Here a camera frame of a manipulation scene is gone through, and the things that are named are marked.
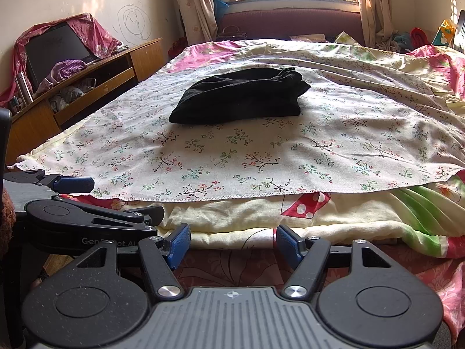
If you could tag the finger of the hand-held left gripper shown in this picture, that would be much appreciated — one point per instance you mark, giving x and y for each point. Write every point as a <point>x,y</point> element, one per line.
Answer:
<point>145,216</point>
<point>78,184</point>

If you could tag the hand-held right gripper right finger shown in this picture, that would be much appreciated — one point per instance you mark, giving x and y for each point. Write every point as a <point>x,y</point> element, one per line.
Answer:
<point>287,243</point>

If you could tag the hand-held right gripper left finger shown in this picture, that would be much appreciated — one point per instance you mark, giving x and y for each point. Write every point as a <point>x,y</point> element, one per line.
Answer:
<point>180,245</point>

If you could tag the black pants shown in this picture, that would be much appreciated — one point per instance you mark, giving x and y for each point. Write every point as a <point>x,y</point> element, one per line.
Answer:
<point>239,94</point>

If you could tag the person's left forearm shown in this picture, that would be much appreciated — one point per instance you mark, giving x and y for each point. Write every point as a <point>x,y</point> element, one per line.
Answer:
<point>6,225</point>

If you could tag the maroon floral mattress cover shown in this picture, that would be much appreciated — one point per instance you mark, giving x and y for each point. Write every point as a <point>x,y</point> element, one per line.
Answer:
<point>232,265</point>

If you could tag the wooden cabinet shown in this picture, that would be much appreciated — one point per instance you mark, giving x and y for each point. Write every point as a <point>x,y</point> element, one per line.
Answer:
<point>32,131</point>

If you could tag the clothes on desk shelf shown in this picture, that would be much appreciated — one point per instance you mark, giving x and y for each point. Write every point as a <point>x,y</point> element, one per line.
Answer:
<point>69,94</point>

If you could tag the white floral bed sheet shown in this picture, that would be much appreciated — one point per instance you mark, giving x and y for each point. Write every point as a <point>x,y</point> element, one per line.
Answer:
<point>254,152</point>

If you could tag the metal thermos bottle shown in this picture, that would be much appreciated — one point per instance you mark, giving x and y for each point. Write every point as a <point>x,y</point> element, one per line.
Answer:
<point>23,89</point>

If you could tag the purple patterned cloth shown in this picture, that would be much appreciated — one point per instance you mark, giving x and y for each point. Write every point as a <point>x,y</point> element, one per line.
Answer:
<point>67,67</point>

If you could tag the black television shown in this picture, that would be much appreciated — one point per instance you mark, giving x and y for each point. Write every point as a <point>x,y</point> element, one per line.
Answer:
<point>54,51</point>

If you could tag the pink patterned cloth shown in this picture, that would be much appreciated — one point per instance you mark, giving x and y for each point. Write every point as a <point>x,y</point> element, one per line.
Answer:
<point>92,32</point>

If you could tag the red patterned cloth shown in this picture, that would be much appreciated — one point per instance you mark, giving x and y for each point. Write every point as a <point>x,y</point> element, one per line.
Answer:
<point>178,48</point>

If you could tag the dark handbag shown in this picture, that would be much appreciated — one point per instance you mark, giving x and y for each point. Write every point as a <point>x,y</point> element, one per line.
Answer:
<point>232,34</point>

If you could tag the flat paper package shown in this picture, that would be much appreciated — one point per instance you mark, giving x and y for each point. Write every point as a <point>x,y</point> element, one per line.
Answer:
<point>308,37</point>

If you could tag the green patterned paper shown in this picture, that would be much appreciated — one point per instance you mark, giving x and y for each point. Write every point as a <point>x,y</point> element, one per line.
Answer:
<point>347,39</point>

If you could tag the beige floral curtain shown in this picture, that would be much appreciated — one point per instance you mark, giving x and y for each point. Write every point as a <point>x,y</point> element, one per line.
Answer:
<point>374,3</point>
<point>199,3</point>

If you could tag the maroon headboard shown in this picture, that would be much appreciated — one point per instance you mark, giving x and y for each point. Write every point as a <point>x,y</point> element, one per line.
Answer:
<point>290,21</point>

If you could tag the blue plastic bag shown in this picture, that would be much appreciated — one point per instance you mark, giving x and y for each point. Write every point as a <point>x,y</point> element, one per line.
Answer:
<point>219,7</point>

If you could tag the pile of clothes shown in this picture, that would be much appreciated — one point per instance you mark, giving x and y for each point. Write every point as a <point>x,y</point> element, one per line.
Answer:
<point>396,40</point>

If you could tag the red garment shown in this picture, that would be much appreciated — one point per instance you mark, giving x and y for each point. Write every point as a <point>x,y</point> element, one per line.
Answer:
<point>419,36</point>

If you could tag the yellow floral box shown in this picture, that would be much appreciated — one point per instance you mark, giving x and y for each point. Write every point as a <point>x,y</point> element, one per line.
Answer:
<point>444,34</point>

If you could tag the dark picture frame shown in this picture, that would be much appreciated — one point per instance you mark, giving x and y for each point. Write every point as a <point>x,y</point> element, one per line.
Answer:
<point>459,34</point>

